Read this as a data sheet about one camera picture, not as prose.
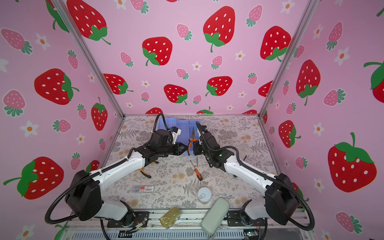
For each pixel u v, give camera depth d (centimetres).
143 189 82
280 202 41
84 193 42
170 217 71
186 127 101
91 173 45
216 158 59
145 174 88
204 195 76
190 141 81
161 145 65
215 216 74
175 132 74
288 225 73
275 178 44
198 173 89
